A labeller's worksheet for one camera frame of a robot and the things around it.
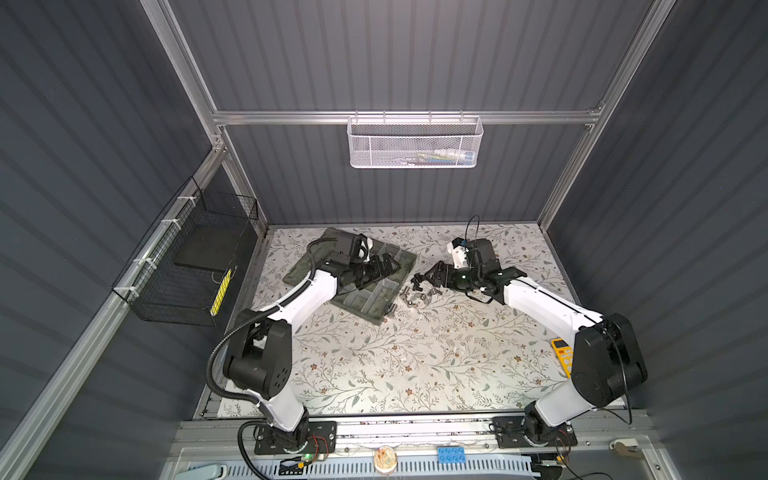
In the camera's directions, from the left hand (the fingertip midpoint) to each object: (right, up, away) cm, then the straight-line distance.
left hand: (391, 271), depth 87 cm
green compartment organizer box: (-7, -10, +6) cm, 14 cm away
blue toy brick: (+14, -42, -18) cm, 48 cm away
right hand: (+13, -2, 0) cm, 14 cm away
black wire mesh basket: (-53, 0, -15) cm, 55 cm away
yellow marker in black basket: (-40, -7, -22) cm, 46 cm away
